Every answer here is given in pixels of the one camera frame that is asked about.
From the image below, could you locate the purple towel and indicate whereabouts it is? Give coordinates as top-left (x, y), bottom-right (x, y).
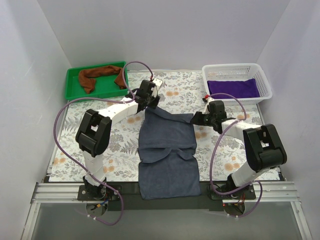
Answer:
top-left (207, 78), bottom-right (260, 99)

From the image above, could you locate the grey blue towel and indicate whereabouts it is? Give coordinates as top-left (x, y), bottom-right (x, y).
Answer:
top-left (137, 107), bottom-right (201, 200)

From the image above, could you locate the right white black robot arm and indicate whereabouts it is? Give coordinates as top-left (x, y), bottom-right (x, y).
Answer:
top-left (190, 100), bottom-right (287, 196)

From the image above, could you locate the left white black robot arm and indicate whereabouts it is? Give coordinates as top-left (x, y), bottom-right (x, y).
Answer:
top-left (75, 78), bottom-right (164, 200)

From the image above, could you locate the floral table mat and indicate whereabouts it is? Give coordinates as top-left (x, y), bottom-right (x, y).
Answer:
top-left (48, 70), bottom-right (281, 182)

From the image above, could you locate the green plastic tray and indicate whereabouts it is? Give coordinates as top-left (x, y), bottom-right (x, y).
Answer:
top-left (64, 61), bottom-right (128, 101)

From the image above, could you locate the white plastic basket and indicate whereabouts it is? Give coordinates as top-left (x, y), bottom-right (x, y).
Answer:
top-left (202, 63), bottom-right (273, 105)

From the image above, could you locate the orange brown towel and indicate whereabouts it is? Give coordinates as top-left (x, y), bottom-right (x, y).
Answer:
top-left (78, 65), bottom-right (127, 94)

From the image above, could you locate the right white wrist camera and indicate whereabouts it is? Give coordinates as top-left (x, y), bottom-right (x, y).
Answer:
top-left (202, 95), bottom-right (215, 114)

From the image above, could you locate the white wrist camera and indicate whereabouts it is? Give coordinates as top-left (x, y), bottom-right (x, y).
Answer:
top-left (202, 95), bottom-right (215, 114)
top-left (151, 78), bottom-right (164, 98)

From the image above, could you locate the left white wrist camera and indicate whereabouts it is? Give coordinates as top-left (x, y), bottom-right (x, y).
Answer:
top-left (151, 78), bottom-right (164, 98)

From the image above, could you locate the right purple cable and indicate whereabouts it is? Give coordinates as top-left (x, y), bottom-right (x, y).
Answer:
top-left (202, 92), bottom-right (263, 219)

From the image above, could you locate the purple cable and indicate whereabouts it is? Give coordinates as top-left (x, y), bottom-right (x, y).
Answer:
top-left (53, 60), bottom-right (154, 226)
top-left (202, 92), bottom-right (263, 219)

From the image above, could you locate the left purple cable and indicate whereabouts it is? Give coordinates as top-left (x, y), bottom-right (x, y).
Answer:
top-left (53, 60), bottom-right (154, 226)

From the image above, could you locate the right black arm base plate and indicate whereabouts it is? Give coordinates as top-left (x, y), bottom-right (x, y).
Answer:
top-left (208, 183), bottom-right (257, 201)

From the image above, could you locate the aluminium frame rail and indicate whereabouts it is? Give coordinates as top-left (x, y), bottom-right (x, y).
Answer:
top-left (21, 181), bottom-right (312, 240)

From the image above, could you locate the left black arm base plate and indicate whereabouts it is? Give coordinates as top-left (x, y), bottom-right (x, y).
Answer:
top-left (76, 184), bottom-right (122, 202)

